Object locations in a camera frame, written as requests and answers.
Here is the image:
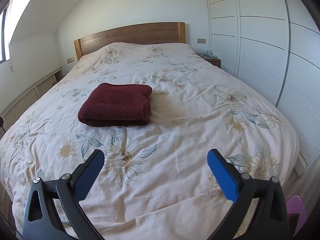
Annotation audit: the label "low slatted wall cabinet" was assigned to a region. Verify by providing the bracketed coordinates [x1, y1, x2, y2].
[1, 67, 63, 136]

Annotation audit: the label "beige wall switch plate left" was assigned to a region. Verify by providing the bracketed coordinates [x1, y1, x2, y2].
[67, 57, 74, 63]

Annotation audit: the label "beige wall switch plate right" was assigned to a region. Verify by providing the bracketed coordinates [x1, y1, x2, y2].
[197, 38, 206, 44]

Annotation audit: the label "window with dark frame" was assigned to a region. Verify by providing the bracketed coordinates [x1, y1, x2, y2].
[1, 6, 10, 63]

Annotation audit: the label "pink plastic object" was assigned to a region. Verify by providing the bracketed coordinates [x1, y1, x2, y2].
[286, 196, 308, 238]

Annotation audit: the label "white floral duvet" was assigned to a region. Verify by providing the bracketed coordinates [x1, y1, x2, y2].
[1, 43, 299, 239]

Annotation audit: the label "wooden right nightstand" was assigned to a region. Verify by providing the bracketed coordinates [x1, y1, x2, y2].
[199, 54, 221, 68]

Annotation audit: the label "dark red knitted sweater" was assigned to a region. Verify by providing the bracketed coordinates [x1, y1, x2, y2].
[78, 83, 152, 127]

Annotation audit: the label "wooden headboard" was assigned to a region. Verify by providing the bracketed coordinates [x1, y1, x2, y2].
[74, 22, 186, 60]

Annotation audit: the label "beige wall switch plate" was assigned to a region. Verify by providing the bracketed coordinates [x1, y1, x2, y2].
[67, 57, 74, 63]
[197, 38, 206, 44]

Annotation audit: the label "small items on nightstand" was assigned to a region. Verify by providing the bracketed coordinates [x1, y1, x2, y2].
[203, 50, 217, 59]

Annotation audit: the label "white panelled wardrobe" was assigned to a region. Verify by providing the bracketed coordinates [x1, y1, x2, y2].
[207, 0, 319, 165]

